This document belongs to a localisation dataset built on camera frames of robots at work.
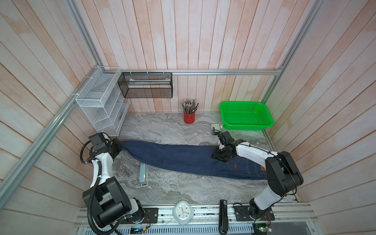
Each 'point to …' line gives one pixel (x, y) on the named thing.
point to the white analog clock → (183, 212)
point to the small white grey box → (217, 127)
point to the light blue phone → (143, 175)
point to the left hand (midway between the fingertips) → (123, 144)
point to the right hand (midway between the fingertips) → (213, 156)
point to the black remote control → (223, 219)
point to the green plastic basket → (245, 116)
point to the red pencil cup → (189, 118)
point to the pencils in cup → (189, 106)
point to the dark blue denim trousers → (194, 157)
